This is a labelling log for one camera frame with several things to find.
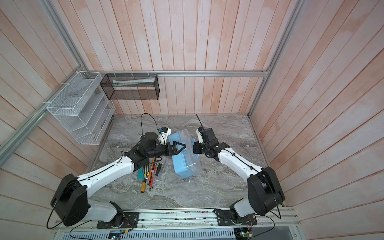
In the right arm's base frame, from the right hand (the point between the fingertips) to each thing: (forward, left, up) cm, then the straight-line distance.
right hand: (193, 145), depth 87 cm
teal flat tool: (-14, +32, -11) cm, 37 cm away
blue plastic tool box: (-14, +4, +3) cm, 14 cm away
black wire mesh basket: (+40, +45, +13) cm, 62 cm away
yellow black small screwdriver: (-9, +21, -11) cm, 26 cm away
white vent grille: (-43, +13, -12) cm, 47 cm away
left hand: (-8, +7, +8) cm, 13 cm away
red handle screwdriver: (-18, +25, -11) cm, 32 cm away
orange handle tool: (-15, +26, -11) cm, 32 cm away
